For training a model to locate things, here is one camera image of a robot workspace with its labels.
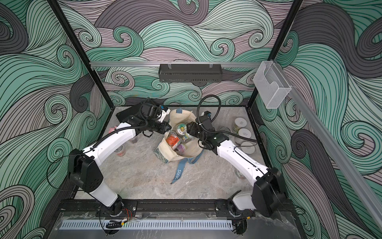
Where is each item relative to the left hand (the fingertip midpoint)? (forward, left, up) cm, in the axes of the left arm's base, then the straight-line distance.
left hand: (170, 125), depth 82 cm
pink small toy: (+11, +44, -19) cm, 50 cm away
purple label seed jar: (-7, -6, -14) cm, 17 cm away
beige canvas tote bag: (-12, +4, -12) cm, 17 cm away
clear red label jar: (-21, -39, -18) cm, 48 cm away
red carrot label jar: (-5, -1, -6) cm, 8 cm away
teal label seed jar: (+5, -6, -10) cm, 12 cm away
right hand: (-1, -11, 0) cm, 11 cm away
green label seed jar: (+12, -45, -12) cm, 48 cm away
